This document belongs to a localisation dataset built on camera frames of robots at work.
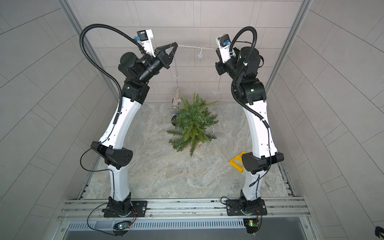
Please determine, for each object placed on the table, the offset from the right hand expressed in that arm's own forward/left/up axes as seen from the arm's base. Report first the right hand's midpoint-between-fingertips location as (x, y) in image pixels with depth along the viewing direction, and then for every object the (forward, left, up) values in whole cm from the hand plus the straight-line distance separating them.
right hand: (218, 47), depth 60 cm
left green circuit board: (-51, +46, -52) cm, 86 cm away
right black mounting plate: (-47, -4, -56) cm, 74 cm away
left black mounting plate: (-45, +41, -55) cm, 82 cm away
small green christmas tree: (-14, +12, -30) cm, 35 cm away
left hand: (-1, +16, +3) cm, 16 cm away
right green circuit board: (-54, -11, -58) cm, 80 cm away
